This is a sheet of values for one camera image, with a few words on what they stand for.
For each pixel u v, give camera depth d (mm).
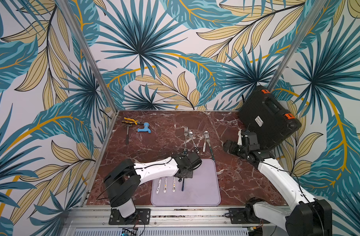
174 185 820
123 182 443
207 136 1034
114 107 1187
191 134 1034
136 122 1103
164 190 806
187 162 651
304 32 769
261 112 928
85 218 745
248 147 628
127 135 1034
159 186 818
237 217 729
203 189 832
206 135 1032
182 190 789
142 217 720
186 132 1065
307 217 387
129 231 718
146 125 1065
